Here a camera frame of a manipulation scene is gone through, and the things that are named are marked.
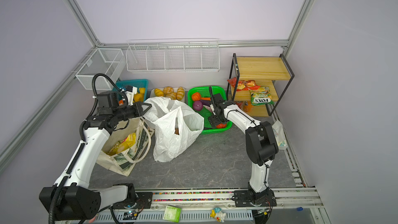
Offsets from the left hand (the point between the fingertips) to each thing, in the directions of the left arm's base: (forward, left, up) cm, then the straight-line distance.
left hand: (151, 107), depth 74 cm
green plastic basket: (+15, -28, -28) cm, 42 cm away
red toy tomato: (+1, -36, -23) cm, 43 cm away
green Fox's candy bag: (+11, -61, -10) cm, 62 cm away
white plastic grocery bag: (-11, -13, -1) cm, 17 cm away
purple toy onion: (+18, -22, -24) cm, 37 cm away
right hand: (+4, -35, -21) cm, 42 cm away
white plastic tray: (+35, +12, -28) cm, 47 cm away
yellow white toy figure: (-42, -28, -25) cm, 57 cm away
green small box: (-41, -9, -26) cm, 50 cm away
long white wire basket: (+41, -8, +1) cm, 42 cm away
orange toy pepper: (+25, -22, -22) cm, 40 cm away
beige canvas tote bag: (-21, +10, -11) cm, 26 cm away
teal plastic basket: (+41, +22, -22) cm, 51 cm away
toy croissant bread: (+36, 0, -25) cm, 43 cm away
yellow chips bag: (-10, +15, -15) cm, 23 cm away
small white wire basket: (+41, +33, -2) cm, 53 cm away
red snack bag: (+14, -49, -3) cm, 51 cm away
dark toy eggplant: (+21, -28, -24) cm, 42 cm away
